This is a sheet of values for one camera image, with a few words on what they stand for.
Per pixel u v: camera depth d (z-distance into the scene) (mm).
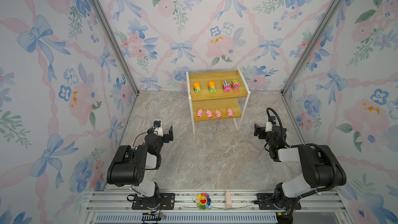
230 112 856
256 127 878
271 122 798
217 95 744
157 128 782
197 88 732
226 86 746
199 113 856
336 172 430
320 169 455
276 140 729
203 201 733
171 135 899
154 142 709
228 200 721
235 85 744
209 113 851
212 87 732
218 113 858
